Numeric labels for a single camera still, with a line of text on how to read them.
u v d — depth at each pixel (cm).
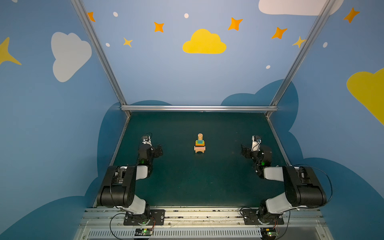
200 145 93
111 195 41
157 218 74
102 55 86
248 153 86
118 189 45
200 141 91
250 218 74
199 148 95
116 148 107
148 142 81
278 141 111
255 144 82
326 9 70
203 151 98
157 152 86
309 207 48
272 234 71
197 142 92
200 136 88
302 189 45
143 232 70
